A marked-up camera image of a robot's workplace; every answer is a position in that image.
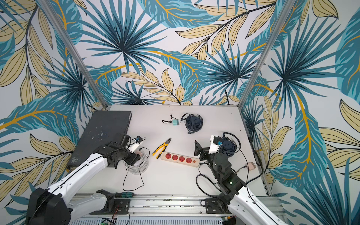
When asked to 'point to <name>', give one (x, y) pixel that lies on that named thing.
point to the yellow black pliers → (165, 145)
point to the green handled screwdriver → (127, 194)
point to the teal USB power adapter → (175, 122)
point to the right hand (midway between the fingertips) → (196, 144)
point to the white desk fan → (141, 166)
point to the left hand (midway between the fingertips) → (134, 155)
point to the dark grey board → (104, 127)
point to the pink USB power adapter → (139, 153)
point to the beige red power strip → (182, 159)
